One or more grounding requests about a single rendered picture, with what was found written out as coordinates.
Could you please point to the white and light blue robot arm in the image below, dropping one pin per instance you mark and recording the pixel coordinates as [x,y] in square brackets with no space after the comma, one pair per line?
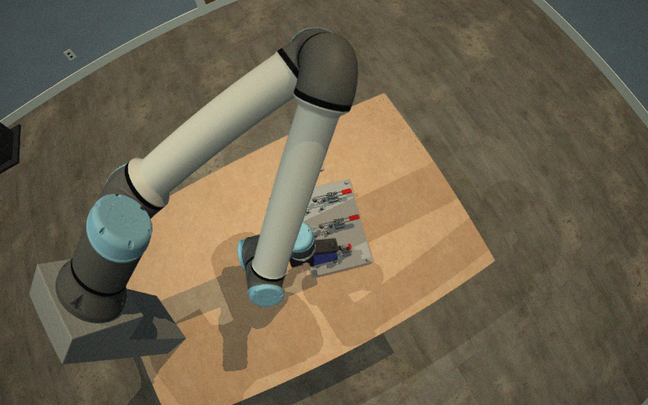
[118,228]

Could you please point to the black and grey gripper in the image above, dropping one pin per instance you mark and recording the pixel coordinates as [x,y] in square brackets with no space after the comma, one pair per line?
[296,263]

